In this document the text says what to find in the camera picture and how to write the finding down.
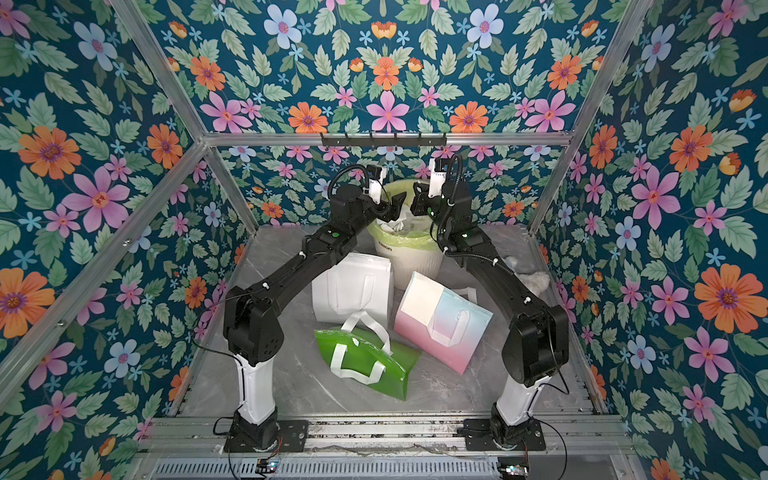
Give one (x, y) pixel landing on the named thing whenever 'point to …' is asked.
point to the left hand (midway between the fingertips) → (395, 184)
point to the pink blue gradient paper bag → (441, 323)
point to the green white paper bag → (361, 352)
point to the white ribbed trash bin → (406, 260)
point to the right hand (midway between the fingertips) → (427, 177)
